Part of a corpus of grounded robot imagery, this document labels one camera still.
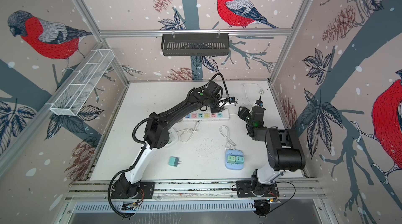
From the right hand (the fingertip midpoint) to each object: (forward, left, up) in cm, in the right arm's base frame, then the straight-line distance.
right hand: (242, 109), depth 95 cm
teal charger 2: (-31, +38, -5) cm, 50 cm away
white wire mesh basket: (-4, +85, +27) cm, 89 cm away
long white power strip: (-3, +22, -4) cm, 23 cm away
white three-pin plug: (+22, -17, -7) cm, 28 cm away
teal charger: (-30, +4, -1) cm, 31 cm away
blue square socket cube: (-32, +7, -5) cm, 33 cm away
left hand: (-1, +12, +6) cm, 13 cm away
